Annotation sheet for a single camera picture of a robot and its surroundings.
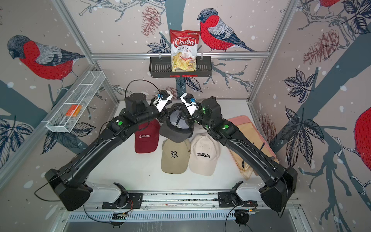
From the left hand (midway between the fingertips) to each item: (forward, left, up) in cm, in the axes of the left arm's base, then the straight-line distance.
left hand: (175, 101), depth 66 cm
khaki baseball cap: (-13, +2, -34) cm, 36 cm away
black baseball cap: (-1, +1, -21) cm, 21 cm away
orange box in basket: (-2, +50, -5) cm, 50 cm away
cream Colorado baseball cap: (-11, -16, -32) cm, 38 cm away
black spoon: (-16, -39, -37) cm, 55 cm away
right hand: (-1, -3, -3) cm, 4 cm away
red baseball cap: (-1, +22, -34) cm, 41 cm away
